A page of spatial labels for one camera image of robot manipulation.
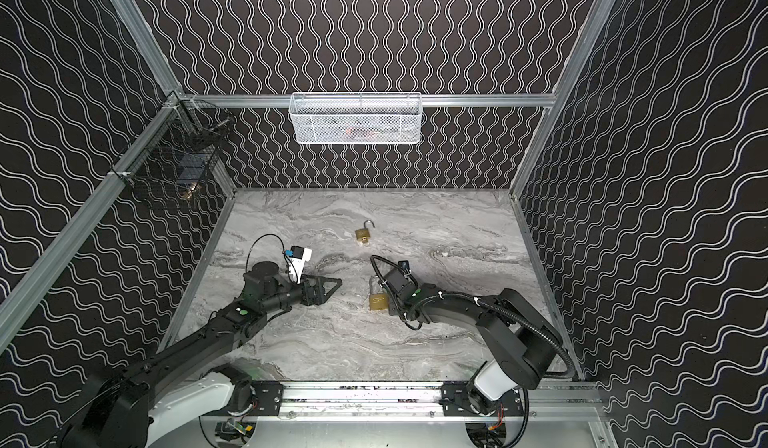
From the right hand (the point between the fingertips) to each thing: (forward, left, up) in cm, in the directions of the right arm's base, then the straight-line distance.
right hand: (402, 301), depth 91 cm
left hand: (-3, +16, +16) cm, 23 cm away
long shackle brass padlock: (+1, +8, -1) cm, 8 cm away
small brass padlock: (+25, +14, +1) cm, 28 cm away
